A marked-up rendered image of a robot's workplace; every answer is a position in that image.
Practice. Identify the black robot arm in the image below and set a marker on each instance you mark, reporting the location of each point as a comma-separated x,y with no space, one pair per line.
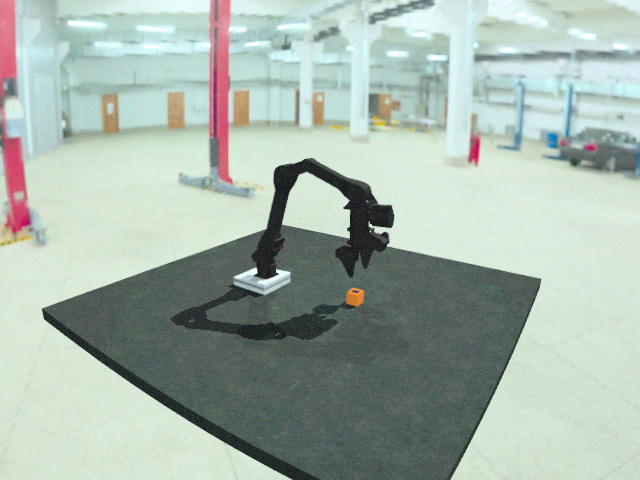
363,207

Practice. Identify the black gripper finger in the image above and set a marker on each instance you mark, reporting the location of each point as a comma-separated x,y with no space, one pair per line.
349,266
366,254

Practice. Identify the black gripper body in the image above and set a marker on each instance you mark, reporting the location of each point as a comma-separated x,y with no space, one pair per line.
357,234

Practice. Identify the orange block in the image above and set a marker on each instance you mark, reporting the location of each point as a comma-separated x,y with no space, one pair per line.
355,297

